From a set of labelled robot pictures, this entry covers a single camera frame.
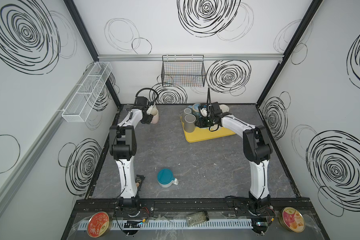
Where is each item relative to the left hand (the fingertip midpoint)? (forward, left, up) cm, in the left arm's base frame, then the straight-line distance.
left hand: (147, 117), depth 104 cm
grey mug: (-7, -30, +3) cm, 31 cm away
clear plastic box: (-58, -34, -2) cm, 67 cm away
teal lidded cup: (-41, -18, 0) cm, 45 cm away
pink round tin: (-56, -78, -2) cm, 96 cm away
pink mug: (-2, -6, 0) cm, 6 cm away
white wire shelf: (-17, +25, +27) cm, 41 cm away
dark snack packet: (-40, -2, -6) cm, 41 cm away
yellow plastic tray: (-8, -39, -7) cm, 40 cm away
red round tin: (-62, +11, -2) cm, 63 cm away
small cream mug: (+10, -55, 0) cm, 56 cm away
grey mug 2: (+4, -28, +3) cm, 29 cm away
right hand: (-5, -33, +1) cm, 34 cm away
